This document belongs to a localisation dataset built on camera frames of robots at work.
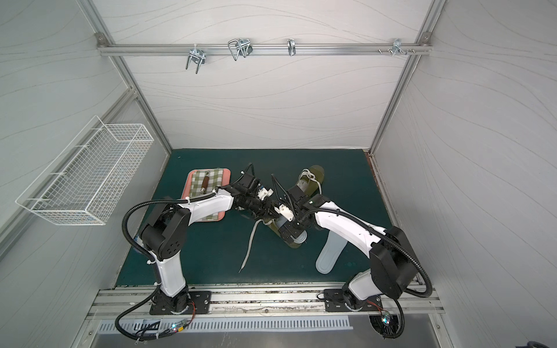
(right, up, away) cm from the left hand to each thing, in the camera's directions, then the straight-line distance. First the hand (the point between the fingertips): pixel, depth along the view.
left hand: (280, 217), depth 85 cm
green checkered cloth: (-34, +14, +22) cm, 43 cm away
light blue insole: (0, -2, +2) cm, 3 cm away
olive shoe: (-3, -3, +1) cm, 4 cm away
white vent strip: (-18, -32, -15) cm, 40 cm away
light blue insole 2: (+22, -12, +1) cm, 25 cm away
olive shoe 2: (+14, +14, +16) cm, 26 cm away
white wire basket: (-63, +18, -17) cm, 67 cm away
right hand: (+5, -3, -1) cm, 6 cm away
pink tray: (-38, +13, +20) cm, 45 cm away
